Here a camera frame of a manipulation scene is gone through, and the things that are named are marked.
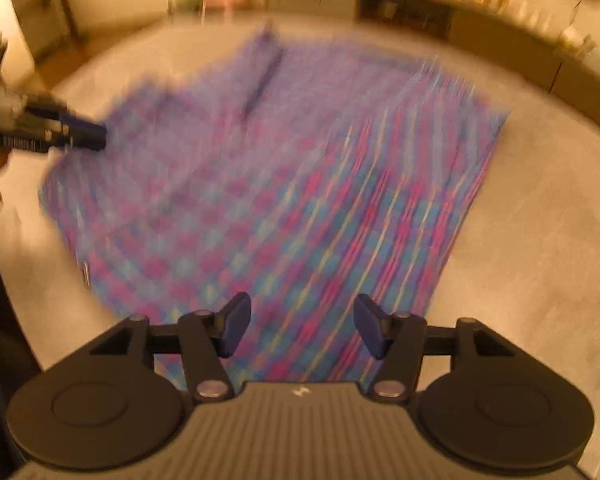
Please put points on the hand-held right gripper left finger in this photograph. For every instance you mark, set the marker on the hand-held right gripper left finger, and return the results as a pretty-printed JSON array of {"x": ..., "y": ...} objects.
[{"x": 235, "y": 325}]

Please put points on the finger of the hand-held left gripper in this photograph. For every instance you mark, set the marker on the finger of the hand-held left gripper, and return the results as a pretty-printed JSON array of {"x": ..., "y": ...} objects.
[{"x": 87, "y": 132}]

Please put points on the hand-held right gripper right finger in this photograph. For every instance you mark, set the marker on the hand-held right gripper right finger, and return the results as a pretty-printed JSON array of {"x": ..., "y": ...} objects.
[{"x": 372, "y": 325}]

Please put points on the blue pink plaid shirt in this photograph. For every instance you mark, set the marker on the blue pink plaid shirt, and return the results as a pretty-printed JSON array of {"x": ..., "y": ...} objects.
[{"x": 280, "y": 185}]

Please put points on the wooden door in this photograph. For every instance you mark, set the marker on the wooden door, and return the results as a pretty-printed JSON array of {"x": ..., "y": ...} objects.
[{"x": 40, "y": 5}]

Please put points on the long grey sideboard cabinet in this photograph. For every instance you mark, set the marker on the long grey sideboard cabinet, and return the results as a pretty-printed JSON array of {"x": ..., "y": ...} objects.
[{"x": 430, "y": 15}]

